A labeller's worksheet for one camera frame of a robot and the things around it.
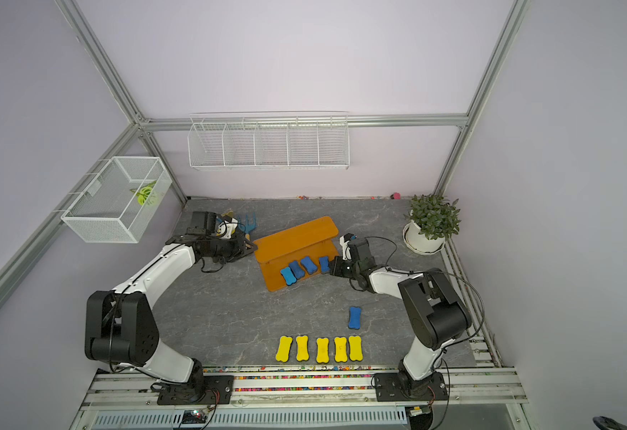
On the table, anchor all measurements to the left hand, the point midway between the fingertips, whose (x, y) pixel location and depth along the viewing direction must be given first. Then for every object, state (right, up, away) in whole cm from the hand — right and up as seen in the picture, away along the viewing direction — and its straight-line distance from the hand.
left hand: (255, 249), depth 86 cm
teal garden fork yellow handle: (-10, +7, +26) cm, 28 cm away
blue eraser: (+12, -9, +10) cm, 18 cm away
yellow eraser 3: (+22, -30, -7) cm, 38 cm away
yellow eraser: (+10, -30, -7) cm, 32 cm away
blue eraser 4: (+32, -22, 0) cm, 39 cm away
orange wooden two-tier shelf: (+16, 0, +3) cm, 16 cm away
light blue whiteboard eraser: (+10, -10, +8) cm, 16 cm away
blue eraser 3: (+22, -6, +9) cm, 25 cm away
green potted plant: (+59, +11, +1) cm, 60 cm away
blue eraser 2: (+17, -7, +10) cm, 21 cm away
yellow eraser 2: (+16, -29, -7) cm, 33 cm away
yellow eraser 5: (+32, -29, -7) cm, 44 cm away
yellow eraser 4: (+27, -29, -7) cm, 41 cm away
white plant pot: (+58, +1, +13) cm, 60 cm away
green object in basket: (-33, +18, -5) cm, 38 cm away
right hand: (+24, -5, +8) cm, 26 cm away
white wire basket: (-42, +14, -4) cm, 44 cm away
